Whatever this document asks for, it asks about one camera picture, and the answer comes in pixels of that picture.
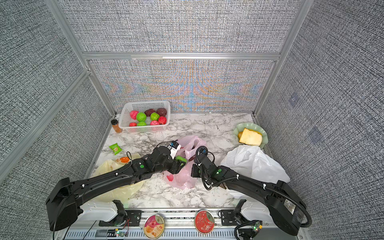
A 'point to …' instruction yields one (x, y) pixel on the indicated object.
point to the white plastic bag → (251, 162)
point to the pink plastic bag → (190, 145)
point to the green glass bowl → (255, 127)
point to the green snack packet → (116, 148)
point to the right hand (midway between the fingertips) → (191, 165)
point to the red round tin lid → (204, 221)
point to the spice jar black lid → (114, 121)
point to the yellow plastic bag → (125, 194)
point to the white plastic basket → (125, 119)
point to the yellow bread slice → (251, 137)
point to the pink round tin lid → (154, 226)
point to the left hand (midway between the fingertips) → (184, 161)
